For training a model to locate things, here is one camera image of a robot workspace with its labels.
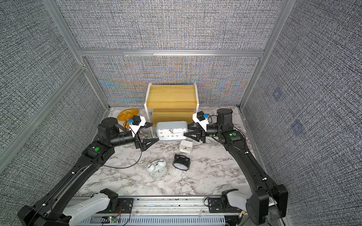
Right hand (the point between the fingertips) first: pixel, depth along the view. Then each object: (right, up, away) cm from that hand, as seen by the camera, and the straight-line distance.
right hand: (186, 127), depth 67 cm
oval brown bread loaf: (-44, +8, +42) cm, 62 cm away
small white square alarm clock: (+1, -14, +23) cm, 26 cm away
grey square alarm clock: (-7, -2, -3) cm, 8 cm away
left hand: (-14, -1, -2) cm, 14 cm away
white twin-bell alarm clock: (-15, -23, +9) cm, 29 cm away
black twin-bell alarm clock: (-2, -21, +13) cm, 24 cm away
